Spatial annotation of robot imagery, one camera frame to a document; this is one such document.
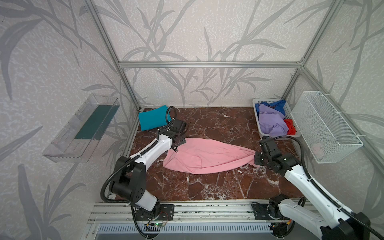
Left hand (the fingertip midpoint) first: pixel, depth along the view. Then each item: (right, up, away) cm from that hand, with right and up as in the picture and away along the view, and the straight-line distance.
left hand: (181, 136), depth 90 cm
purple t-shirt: (+55, +9, +1) cm, 56 cm away
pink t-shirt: (+12, -13, +4) cm, 18 cm away
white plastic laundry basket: (+75, +15, +18) cm, 79 cm away
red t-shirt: (+71, +3, +6) cm, 71 cm away
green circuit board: (-8, -40, -19) cm, 46 cm away
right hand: (+44, -8, -8) cm, 45 cm away
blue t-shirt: (+70, +21, +22) cm, 77 cm away
